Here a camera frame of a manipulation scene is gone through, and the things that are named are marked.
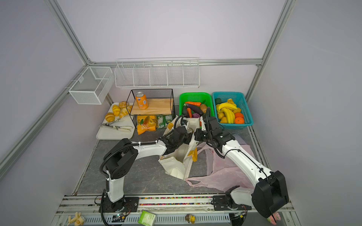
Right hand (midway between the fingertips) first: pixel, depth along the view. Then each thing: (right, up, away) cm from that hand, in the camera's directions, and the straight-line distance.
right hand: (195, 133), depth 81 cm
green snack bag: (-23, +8, +23) cm, 34 cm away
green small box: (-25, -40, -13) cm, 49 cm away
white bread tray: (-69, +15, +36) cm, 79 cm away
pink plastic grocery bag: (+17, -25, -1) cm, 30 cm away
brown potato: (+9, +17, +30) cm, 36 cm away
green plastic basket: (+10, +26, +35) cm, 45 cm away
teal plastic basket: (+39, +25, +37) cm, 60 cm away
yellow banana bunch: (+26, +16, +25) cm, 40 cm away
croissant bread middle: (-63, +16, +34) cm, 73 cm away
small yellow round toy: (-3, -40, -13) cm, 42 cm away
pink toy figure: (+37, -40, -13) cm, 56 cm away
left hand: (-2, -1, +10) cm, 10 cm away
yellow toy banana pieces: (-58, -41, -14) cm, 72 cm away
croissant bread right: (-56, +17, +34) cm, 68 cm away
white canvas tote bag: (-10, -15, -6) cm, 20 cm away
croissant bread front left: (-65, +10, +27) cm, 71 cm away
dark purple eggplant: (+2, +17, +31) cm, 35 cm away
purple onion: (+2, +11, +24) cm, 26 cm away
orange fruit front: (+32, +8, +16) cm, 36 cm away
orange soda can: (-34, +21, +8) cm, 40 cm away
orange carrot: (+2, +22, +35) cm, 41 cm away
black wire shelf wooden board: (-32, +15, +16) cm, 39 cm away
